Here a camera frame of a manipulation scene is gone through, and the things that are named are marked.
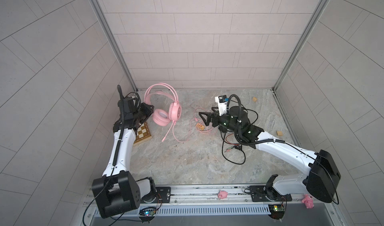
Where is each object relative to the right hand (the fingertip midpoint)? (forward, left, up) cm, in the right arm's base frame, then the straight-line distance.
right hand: (205, 112), depth 73 cm
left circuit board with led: (-37, +28, -22) cm, 51 cm away
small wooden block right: (-1, -47, -25) cm, 53 cm away
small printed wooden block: (+6, +3, -23) cm, 24 cm away
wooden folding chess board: (+2, +37, -20) cm, 42 cm away
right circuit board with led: (-39, -30, -27) cm, 56 cm away
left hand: (+9, +25, -1) cm, 27 cm away
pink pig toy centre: (-32, -6, -23) cm, 40 cm away
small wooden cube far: (+26, -39, -23) cm, 52 cm away
